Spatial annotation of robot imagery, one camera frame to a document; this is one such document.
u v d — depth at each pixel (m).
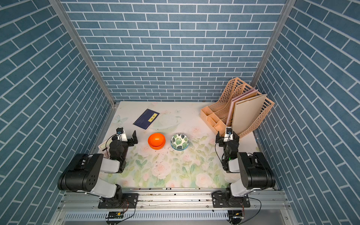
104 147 0.91
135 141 0.85
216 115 1.02
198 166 0.87
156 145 0.89
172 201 0.75
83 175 0.44
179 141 0.95
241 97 0.84
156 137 0.91
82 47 0.86
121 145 0.71
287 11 0.72
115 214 0.72
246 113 0.96
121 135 0.76
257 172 0.46
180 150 0.89
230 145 0.70
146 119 1.09
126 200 0.73
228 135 0.76
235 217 0.70
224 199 0.73
